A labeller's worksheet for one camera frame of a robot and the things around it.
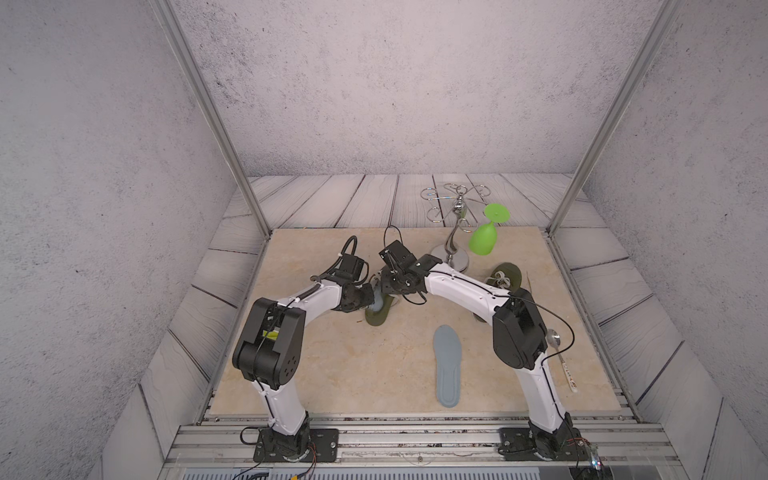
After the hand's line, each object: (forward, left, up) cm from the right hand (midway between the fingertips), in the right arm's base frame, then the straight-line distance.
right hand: (385, 285), depth 92 cm
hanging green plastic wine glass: (+14, -31, +5) cm, 34 cm away
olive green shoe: (-7, +2, -8) cm, 10 cm away
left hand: (-1, +3, -6) cm, 7 cm away
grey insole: (0, +3, -8) cm, 9 cm away
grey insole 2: (-14, -19, -13) cm, 27 cm away
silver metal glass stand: (+17, -22, +17) cm, 32 cm away
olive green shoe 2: (+7, -39, -5) cm, 40 cm away
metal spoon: (-12, -51, -11) cm, 53 cm away
